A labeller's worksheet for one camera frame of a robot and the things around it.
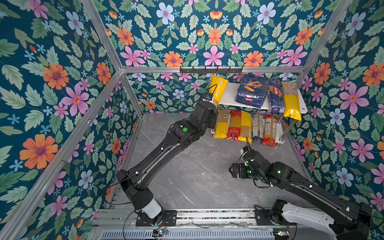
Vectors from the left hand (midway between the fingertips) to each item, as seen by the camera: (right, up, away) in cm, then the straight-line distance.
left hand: (212, 111), depth 69 cm
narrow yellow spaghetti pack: (+25, -7, +32) cm, 42 cm away
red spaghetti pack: (+17, -9, +29) cm, 35 cm away
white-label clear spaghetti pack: (+33, -8, +30) cm, 45 cm away
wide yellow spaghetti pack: (+8, -9, +30) cm, 32 cm away
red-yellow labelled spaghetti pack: (+42, -6, +32) cm, 54 cm away
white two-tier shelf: (+11, +9, +14) cm, 20 cm away
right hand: (+13, -28, +6) cm, 31 cm away
